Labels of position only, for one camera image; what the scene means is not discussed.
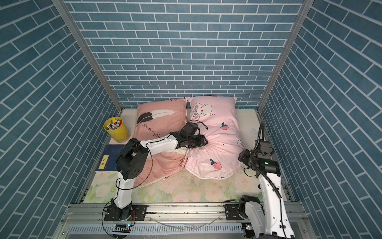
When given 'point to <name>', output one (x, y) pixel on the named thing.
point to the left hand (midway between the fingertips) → (208, 144)
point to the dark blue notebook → (108, 160)
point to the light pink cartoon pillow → (223, 154)
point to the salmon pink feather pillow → (155, 119)
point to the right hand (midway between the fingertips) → (244, 156)
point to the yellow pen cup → (115, 126)
